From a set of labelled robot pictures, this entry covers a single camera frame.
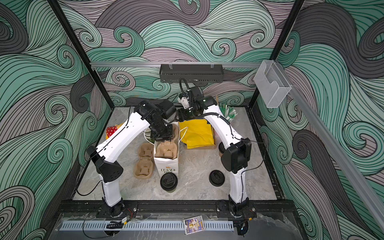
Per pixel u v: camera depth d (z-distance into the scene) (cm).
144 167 85
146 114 49
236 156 48
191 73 96
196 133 96
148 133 65
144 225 70
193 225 68
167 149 73
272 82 78
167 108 58
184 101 75
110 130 98
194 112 62
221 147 86
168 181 72
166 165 71
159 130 60
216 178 81
